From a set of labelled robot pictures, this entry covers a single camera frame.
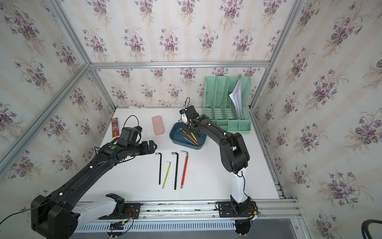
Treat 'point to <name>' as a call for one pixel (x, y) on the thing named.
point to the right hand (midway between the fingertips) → (190, 126)
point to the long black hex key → (175, 187)
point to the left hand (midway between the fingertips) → (152, 147)
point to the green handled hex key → (168, 170)
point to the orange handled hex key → (188, 136)
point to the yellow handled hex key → (194, 136)
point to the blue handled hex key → (190, 142)
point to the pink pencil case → (158, 125)
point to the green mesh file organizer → (227, 101)
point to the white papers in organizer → (236, 95)
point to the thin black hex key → (160, 166)
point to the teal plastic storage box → (179, 136)
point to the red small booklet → (115, 126)
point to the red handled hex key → (185, 168)
